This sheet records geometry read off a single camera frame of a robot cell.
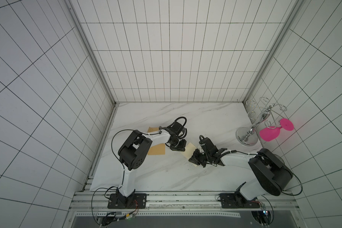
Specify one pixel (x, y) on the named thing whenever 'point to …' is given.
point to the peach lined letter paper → (189, 151)
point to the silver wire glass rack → (248, 137)
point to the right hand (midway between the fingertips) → (187, 156)
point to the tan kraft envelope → (159, 149)
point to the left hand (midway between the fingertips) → (181, 153)
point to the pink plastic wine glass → (271, 133)
